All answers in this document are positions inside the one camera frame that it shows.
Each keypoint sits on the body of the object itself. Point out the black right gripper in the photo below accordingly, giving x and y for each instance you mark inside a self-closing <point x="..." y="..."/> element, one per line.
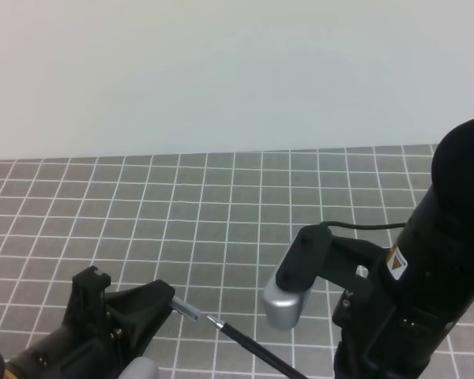
<point x="399" y="303"/>

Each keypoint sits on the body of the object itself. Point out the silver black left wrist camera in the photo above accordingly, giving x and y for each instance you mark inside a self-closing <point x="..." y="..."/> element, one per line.
<point x="140" y="368"/>

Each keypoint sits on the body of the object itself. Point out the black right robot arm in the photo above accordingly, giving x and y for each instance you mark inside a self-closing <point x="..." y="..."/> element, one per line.
<point x="450" y="198"/>

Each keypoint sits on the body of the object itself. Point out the clear black pen cap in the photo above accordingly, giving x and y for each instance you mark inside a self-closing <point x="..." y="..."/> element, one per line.
<point x="184" y="308"/>

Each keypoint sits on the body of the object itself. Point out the black pen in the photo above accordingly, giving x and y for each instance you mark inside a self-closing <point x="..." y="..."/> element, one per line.
<point x="256" y="349"/>

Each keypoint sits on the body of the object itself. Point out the grey grid tablecloth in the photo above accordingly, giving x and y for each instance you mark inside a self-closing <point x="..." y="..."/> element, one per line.
<point x="212" y="225"/>

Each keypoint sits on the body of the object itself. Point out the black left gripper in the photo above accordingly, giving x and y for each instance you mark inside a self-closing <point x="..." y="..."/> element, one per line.
<point x="91" y="344"/>

